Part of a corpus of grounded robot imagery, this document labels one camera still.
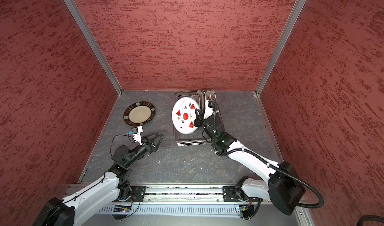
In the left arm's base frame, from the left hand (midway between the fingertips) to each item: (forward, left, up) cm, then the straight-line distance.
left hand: (162, 138), depth 77 cm
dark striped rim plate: (+27, +24, -16) cm, 40 cm away
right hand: (+10, -16, +8) cm, 21 cm away
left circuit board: (-29, +19, -19) cm, 40 cm away
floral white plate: (+28, -25, +3) cm, 38 cm away
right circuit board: (-30, -43, -16) cm, 55 cm away
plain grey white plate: (+28, -21, +4) cm, 36 cm away
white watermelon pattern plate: (+12, -11, +4) cm, 17 cm away
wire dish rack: (+8, -18, -16) cm, 26 cm away
